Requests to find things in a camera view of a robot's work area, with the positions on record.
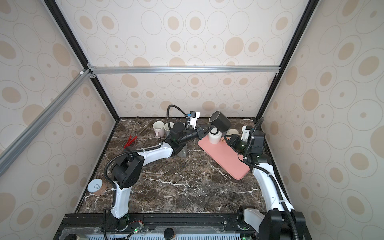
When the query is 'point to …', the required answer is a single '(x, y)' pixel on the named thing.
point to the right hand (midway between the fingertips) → (226, 137)
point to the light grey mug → (166, 128)
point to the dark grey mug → (183, 152)
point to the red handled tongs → (132, 137)
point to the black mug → (220, 121)
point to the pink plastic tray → (224, 156)
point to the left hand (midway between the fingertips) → (216, 125)
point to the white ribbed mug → (214, 136)
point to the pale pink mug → (159, 127)
